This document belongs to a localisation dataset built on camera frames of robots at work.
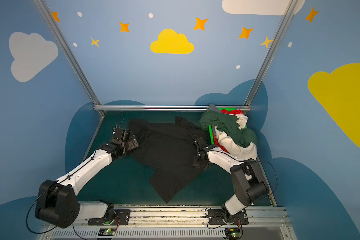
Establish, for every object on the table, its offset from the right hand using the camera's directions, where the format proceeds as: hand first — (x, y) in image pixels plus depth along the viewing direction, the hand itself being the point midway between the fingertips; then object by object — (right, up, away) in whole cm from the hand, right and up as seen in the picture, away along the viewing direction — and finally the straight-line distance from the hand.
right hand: (198, 163), depth 91 cm
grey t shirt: (+14, +38, +23) cm, 47 cm away
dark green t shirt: (+21, +24, +10) cm, 34 cm away
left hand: (-41, +14, -4) cm, 43 cm away
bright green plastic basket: (+9, +23, +10) cm, 27 cm away
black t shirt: (-21, +6, +11) cm, 24 cm away
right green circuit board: (+14, -29, -20) cm, 38 cm away
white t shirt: (+22, +9, -3) cm, 24 cm away
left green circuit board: (-47, -28, -20) cm, 58 cm away
